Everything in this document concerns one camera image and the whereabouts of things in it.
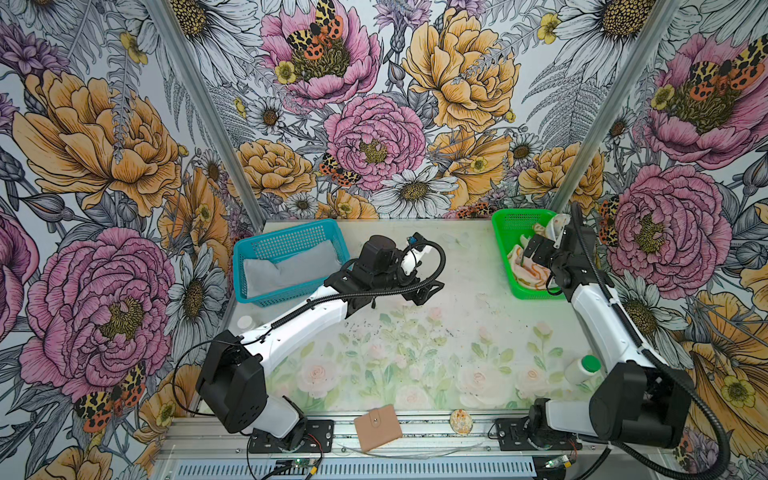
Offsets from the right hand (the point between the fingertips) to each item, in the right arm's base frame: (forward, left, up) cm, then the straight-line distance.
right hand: (542, 254), depth 85 cm
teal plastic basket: (+18, +85, -13) cm, 88 cm away
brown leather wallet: (-38, +47, -19) cm, 63 cm away
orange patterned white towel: (+4, -2, -15) cm, 16 cm away
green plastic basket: (+30, -5, -20) cm, 37 cm away
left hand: (-9, +34, +2) cm, 35 cm away
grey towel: (+14, +69, -19) cm, 73 cm away
